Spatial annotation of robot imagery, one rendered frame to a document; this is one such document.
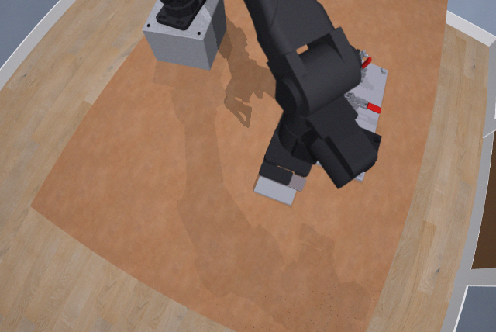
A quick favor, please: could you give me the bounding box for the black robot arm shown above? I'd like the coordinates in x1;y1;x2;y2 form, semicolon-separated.
156;0;381;189

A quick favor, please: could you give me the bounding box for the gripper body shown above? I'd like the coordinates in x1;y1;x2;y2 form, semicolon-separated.
259;112;314;185

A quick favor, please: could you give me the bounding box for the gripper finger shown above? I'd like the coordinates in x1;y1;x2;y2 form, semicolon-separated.
285;174;307;192

